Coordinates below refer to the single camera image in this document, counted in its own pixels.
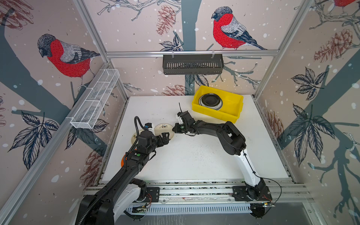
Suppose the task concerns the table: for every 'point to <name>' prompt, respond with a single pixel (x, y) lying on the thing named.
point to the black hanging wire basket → (193, 64)
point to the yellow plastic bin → (230, 109)
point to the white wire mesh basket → (84, 118)
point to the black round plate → (211, 99)
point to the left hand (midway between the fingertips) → (163, 134)
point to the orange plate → (122, 161)
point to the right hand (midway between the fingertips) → (172, 131)
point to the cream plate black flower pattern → (163, 128)
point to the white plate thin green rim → (217, 108)
